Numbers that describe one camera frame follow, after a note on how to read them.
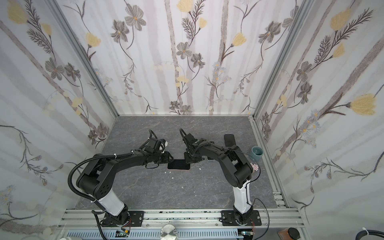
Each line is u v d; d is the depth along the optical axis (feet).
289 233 2.05
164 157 2.76
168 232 1.91
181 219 2.49
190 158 2.76
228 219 2.40
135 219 2.41
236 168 1.66
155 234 2.30
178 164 3.06
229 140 3.42
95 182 1.54
